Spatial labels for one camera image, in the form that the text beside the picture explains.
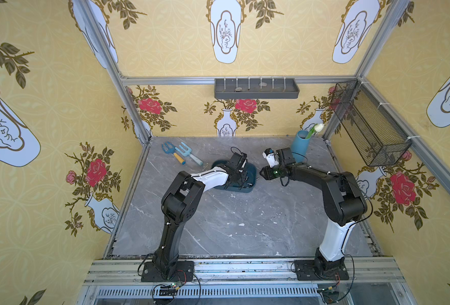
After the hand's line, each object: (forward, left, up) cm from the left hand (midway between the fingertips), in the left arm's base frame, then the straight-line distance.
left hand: (240, 174), depth 101 cm
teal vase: (+7, -31, +13) cm, 34 cm away
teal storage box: (-6, -3, -1) cm, 7 cm away
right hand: (0, -10, +2) cm, 11 cm away
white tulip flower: (+6, -33, +27) cm, 43 cm away
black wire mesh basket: (+1, -50, +32) cm, 59 cm away
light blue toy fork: (+18, +30, -3) cm, 35 cm away
